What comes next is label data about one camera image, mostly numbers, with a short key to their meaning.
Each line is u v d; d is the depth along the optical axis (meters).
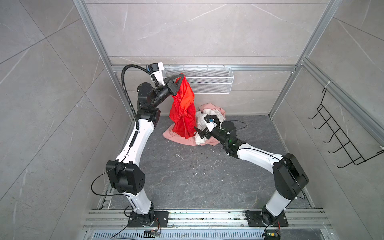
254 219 0.72
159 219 0.73
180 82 0.65
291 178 0.47
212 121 0.68
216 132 0.72
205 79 1.01
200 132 0.73
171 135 1.04
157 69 0.57
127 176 0.52
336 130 0.68
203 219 0.75
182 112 0.70
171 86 0.58
